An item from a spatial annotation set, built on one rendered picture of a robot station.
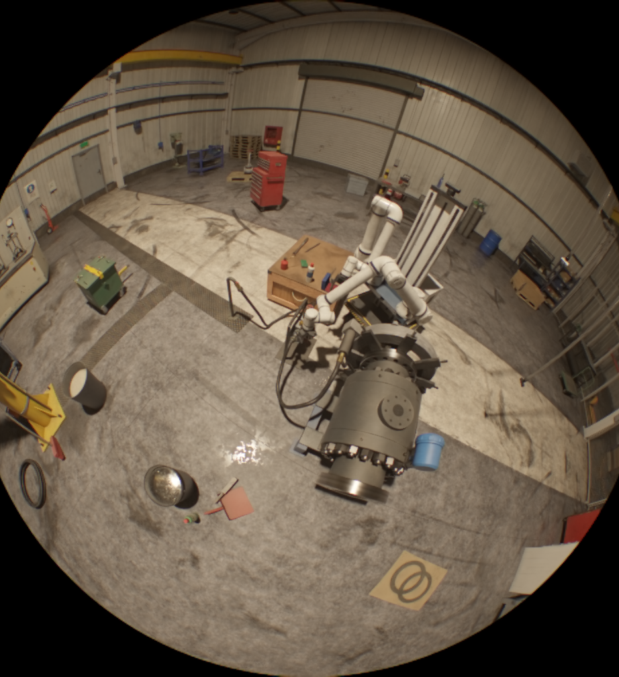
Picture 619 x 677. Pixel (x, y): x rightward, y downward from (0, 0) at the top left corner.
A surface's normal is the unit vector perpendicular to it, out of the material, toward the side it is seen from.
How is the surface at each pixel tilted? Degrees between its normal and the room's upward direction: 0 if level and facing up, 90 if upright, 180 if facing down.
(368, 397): 35
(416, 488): 0
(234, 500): 0
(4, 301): 90
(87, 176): 90
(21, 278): 90
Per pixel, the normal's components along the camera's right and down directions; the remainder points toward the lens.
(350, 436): -0.46, -0.69
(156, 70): 0.86, 0.49
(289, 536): 0.17, -0.56
